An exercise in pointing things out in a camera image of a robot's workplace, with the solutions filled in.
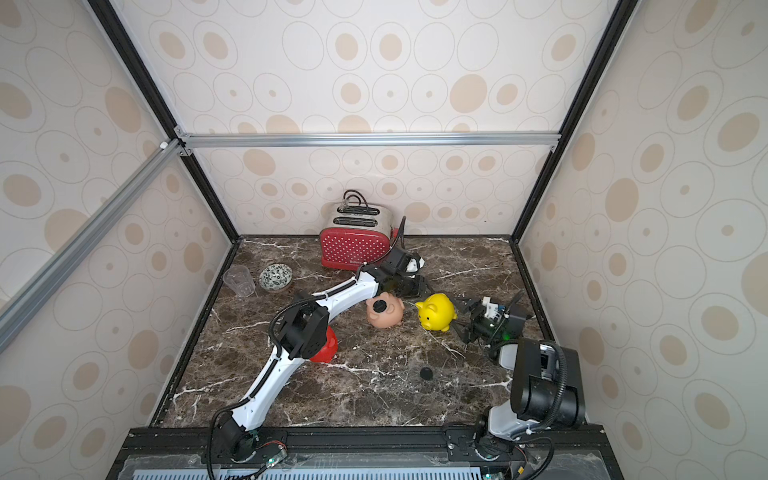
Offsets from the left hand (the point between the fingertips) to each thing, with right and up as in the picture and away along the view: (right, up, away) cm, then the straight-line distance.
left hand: (441, 293), depth 94 cm
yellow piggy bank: (-2, -5, -7) cm, 9 cm away
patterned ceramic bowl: (-57, +4, +12) cm, 58 cm away
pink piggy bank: (-18, -5, -5) cm, 19 cm away
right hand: (+5, -5, -6) cm, 9 cm away
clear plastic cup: (-68, +4, +9) cm, 69 cm away
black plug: (-19, -4, -4) cm, 20 cm away
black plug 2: (-6, -22, -9) cm, 24 cm away
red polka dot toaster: (-27, +19, +4) cm, 33 cm away
